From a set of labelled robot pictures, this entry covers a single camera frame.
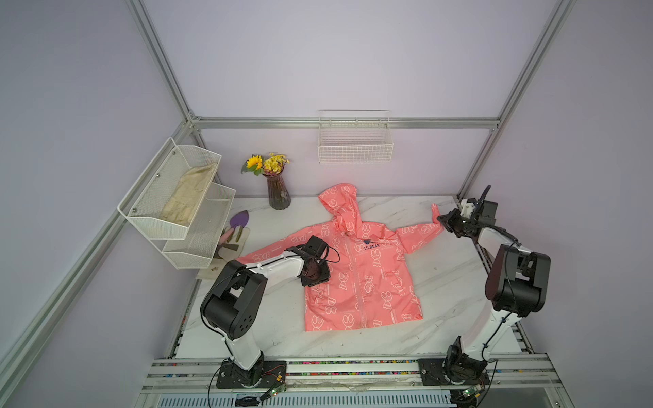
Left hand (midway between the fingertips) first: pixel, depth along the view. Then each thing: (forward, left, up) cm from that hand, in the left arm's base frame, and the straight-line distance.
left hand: (324, 280), depth 92 cm
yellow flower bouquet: (+38, +21, +23) cm, 49 cm away
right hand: (+21, -45, +11) cm, 51 cm away
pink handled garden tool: (+19, +41, +2) cm, 46 cm away
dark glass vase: (+37, +21, +7) cm, 43 cm away
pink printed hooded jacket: (-1, -17, +1) cm, 18 cm away
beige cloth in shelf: (+16, +44, +29) cm, 55 cm away
